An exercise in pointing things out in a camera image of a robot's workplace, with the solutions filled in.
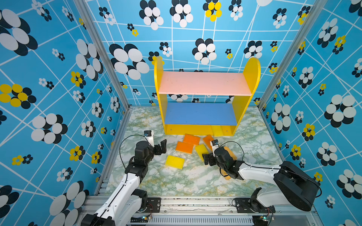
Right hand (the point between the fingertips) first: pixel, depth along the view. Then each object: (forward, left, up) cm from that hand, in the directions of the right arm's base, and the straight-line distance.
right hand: (210, 152), depth 89 cm
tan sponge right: (-1, -14, -1) cm, 14 cm away
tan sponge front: (-15, -5, +7) cm, 17 cm away
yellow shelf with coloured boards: (+19, +3, +11) cm, 22 cm away
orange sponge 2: (+12, +1, -3) cm, 12 cm away
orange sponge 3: (+6, +17, -4) cm, 18 cm away
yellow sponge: (-5, +23, -3) cm, 24 cm away
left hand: (+3, +31, +12) cm, 33 cm away
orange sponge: (+11, +11, -2) cm, 16 cm away
